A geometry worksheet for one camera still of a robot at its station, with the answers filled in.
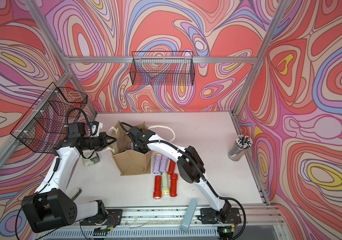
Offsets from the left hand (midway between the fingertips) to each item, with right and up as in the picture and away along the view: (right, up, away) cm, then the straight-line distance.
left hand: (116, 139), depth 79 cm
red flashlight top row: (+30, -17, +9) cm, 36 cm away
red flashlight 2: (+31, -26, +3) cm, 40 cm away
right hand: (+12, -10, +11) cm, 19 cm away
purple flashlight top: (+25, -15, +10) cm, 31 cm away
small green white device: (-7, -7, -13) cm, 16 cm away
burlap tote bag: (+7, -11, -2) cm, 14 cm away
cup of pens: (+70, -2, +3) cm, 70 cm away
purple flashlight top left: (+21, -14, +12) cm, 28 cm away
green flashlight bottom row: (+26, -25, +3) cm, 36 cm away
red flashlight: (+22, -29, 0) cm, 36 cm away
